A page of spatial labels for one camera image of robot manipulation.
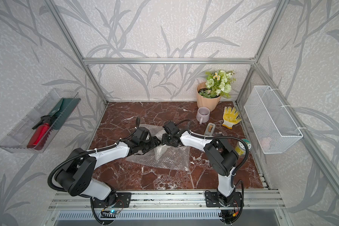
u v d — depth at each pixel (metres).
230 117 1.11
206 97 0.99
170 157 0.89
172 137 0.70
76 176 0.43
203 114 1.03
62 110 0.67
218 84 0.94
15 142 0.58
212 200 0.73
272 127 0.62
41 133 0.60
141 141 0.71
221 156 0.49
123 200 0.73
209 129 0.99
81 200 0.76
